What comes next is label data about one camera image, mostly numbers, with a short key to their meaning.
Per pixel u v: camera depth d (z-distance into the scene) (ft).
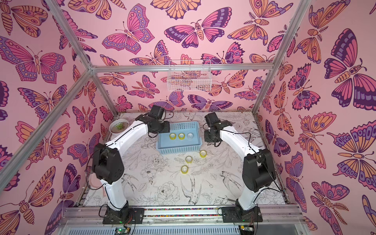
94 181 2.77
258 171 1.51
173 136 3.41
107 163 1.61
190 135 3.45
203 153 3.11
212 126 2.25
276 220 2.40
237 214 2.13
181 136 3.46
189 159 3.04
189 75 3.11
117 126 3.19
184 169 2.94
